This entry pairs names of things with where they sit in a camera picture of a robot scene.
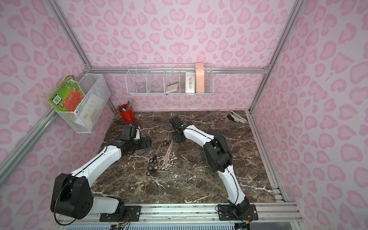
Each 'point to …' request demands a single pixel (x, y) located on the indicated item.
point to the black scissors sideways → (151, 170)
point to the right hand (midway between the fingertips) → (177, 136)
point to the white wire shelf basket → (170, 79)
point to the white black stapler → (234, 116)
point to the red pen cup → (128, 116)
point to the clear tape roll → (142, 89)
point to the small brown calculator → (172, 87)
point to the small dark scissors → (166, 141)
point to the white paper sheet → (89, 114)
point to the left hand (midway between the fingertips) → (145, 140)
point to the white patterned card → (190, 82)
